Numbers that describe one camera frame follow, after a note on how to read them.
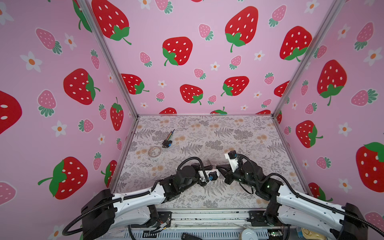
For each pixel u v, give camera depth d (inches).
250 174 22.1
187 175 22.1
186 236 27.6
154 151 39.6
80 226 17.1
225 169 26.6
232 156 25.1
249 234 26.0
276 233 27.8
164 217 29.3
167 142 40.9
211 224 28.8
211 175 23.9
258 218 28.9
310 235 26.0
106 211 16.1
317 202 18.3
